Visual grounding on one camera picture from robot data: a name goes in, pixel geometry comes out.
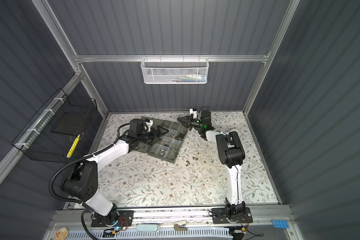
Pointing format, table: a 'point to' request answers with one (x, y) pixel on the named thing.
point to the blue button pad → (280, 224)
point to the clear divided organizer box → (166, 148)
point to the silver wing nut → (188, 163)
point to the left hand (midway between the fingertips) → (166, 134)
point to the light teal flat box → (153, 228)
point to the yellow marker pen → (73, 146)
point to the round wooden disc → (61, 234)
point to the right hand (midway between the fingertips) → (178, 121)
